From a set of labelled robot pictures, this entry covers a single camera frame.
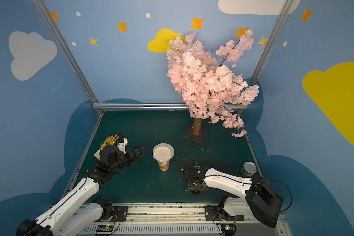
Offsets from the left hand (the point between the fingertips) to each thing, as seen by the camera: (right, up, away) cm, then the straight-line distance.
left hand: (144, 149), depth 79 cm
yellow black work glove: (-28, +3, +23) cm, 36 cm away
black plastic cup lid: (+27, -18, -5) cm, 33 cm away
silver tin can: (+60, -13, +7) cm, 62 cm away
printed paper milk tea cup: (+10, -10, +3) cm, 14 cm away
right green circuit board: (+44, -40, -5) cm, 60 cm away
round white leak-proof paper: (+10, -1, +1) cm, 10 cm away
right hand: (+29, -21, +5) cm, 36 cm away
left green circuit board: (-19, -39, -6) cm, 44 cm away
